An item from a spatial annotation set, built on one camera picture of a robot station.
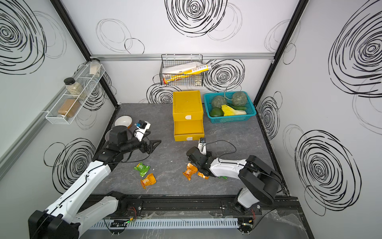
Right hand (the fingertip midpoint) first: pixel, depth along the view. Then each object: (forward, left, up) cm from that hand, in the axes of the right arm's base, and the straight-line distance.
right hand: (197, 152), depth 89 cm
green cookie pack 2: (-21, -10, +23) cm, 33 cm away
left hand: (0, +22, +18) cm, 29 cm away
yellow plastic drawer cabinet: (+17, +6, +15) cm, 23 cm away
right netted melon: (+39, -30, +8) cm, 50 cm away
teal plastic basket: (+34, -39, +3) cm, 52 cm away
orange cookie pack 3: (-12, -3, -4) cm, 13 cm away
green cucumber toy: (+35, -28, +3) cm, 45 cm away
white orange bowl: (+23, +53, +1) cm, 58 cm away
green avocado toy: (+30, -13, +4) cm, 33 cm away
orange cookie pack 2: (-9, +3, -3) cm, 10 cm away
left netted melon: (+38, -15, +6) cm, 42 cm away
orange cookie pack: (-16, +26, -3) cm, 31 cm away
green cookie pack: (-10, +32, -3) cm, 33 cm away
